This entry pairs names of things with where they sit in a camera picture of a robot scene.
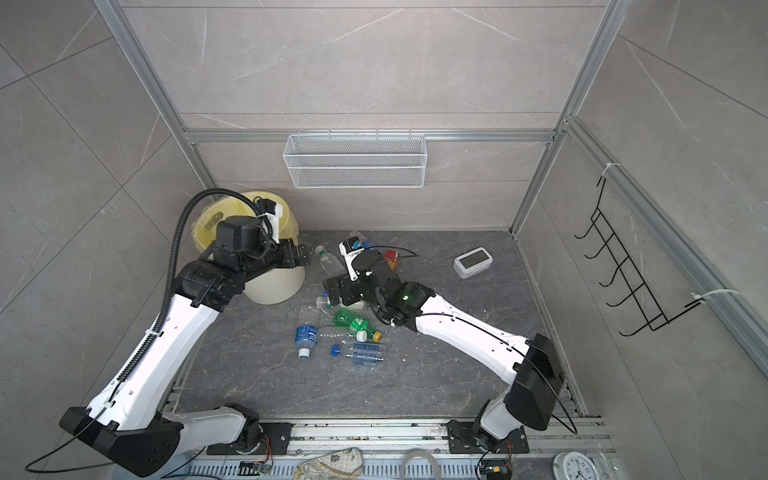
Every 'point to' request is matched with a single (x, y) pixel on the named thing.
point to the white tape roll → (413, 453)
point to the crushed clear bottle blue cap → (363, 353)
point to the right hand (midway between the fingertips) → (340, 275)
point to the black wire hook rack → (653, 313)
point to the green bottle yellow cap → (344, 318)
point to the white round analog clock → (572, 465)
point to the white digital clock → (472, 263)
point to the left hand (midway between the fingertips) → (298, 234)
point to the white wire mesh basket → (356, 160)
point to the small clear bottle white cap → (331, 265)
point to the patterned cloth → (346, 464)
